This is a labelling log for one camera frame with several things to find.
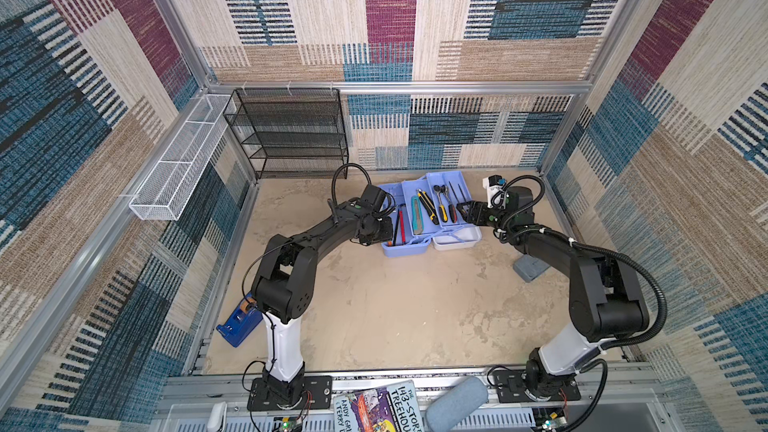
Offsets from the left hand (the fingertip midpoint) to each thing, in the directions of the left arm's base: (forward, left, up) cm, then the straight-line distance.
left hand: (392, 231), depth 94 cm
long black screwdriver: (+4, -20, +7) cm, 22 cm away
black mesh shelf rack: (+38, +36, +9) cm, 53 cm away
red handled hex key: (+7, -4, -8) cm, 11 cm away
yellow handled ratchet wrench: (+4, -16, +4) cm, 17 cm away
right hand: (+4, -22, +6) cm, 23 cm away
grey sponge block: (-11, -41, -4) cm, 42 cm away
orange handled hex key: (0, 0, -7) cm, 7 cm away
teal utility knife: (+5, -8, +1) cm, 10 cm away
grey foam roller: (-45, -13, -4) cm, 47 cm away
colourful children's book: (-45, +2, -6) cm, 46 cm away
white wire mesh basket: (-4, +53, +26) cm, 59 cm away
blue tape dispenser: (-26, +40, -3) cm, 48 cm away
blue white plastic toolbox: (+6, -11, 0) cm, 13 cm away
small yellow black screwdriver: (+11, -24, +3) cm, 26 cm away
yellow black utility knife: (+9, -12, +1) cm, 15 cm away
